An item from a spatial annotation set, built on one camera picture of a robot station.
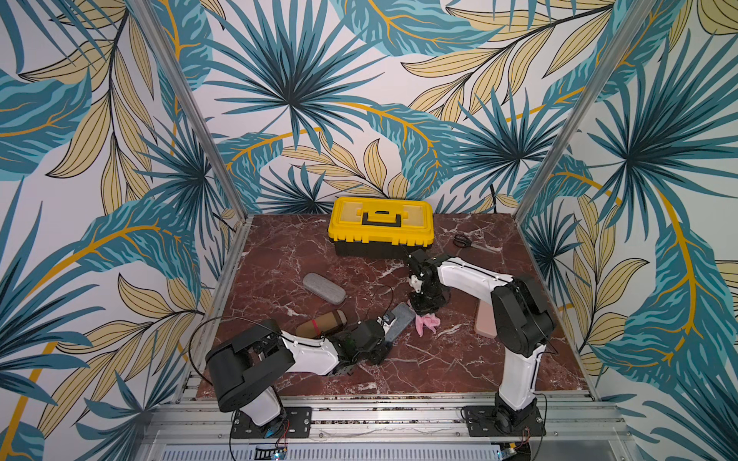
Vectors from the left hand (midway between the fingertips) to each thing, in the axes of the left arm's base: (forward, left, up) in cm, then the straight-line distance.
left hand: (380, 339), depth 88 cm
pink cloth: (+5, -15, +4) cm, 16 cm away
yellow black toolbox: (+32, +1, +16) cm, 35 cm away
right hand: (+9, -13, +2) cm, 16 cm away
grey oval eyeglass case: (+16, +18, +3) cm, 24 cm away
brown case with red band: (+2, +19, +3) cm, 20 cm away
